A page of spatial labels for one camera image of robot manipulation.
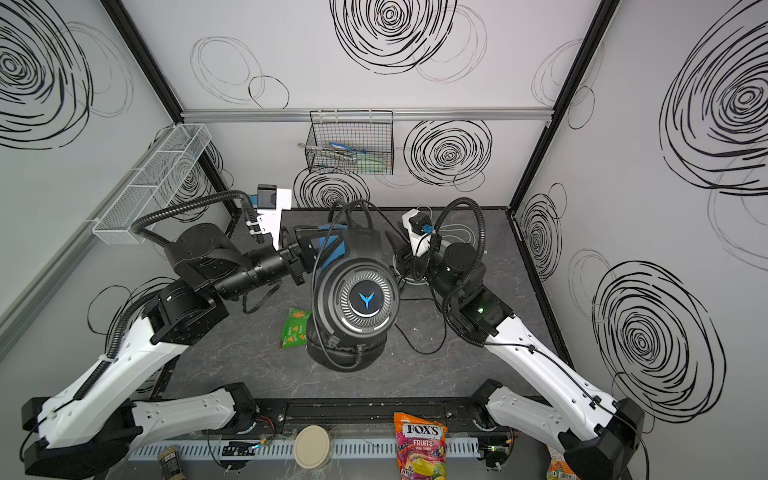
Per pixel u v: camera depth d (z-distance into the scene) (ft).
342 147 2.99
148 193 2.53
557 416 1.62
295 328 2.77
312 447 2.11
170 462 2.15
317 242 1.48
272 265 1.40
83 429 1.23
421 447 2.19
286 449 2.11
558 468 2.11
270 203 1.33
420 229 1.67
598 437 1.24
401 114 3.05
